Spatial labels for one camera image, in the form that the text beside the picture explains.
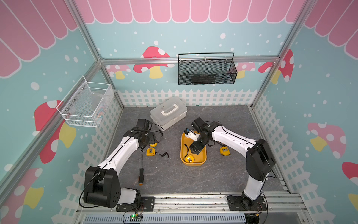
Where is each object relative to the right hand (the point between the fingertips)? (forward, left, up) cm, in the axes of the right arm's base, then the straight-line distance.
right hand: (196, 146), depth 88 cm
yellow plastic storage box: (-6, -2, -7) cm, 9 cm away
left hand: (+2, +30, +3) cm, 30 cm away
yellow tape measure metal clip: (-1, +30, -6) cm, 30 cm away
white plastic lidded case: (+24, +18, +5) cm, 31 cm away
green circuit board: (-36, +34, -10) cm, 50 cm away
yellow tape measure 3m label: (+5, +29, -6) cm, 30 cm away
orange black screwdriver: (-17, +33, -5) cm, 38 cm away
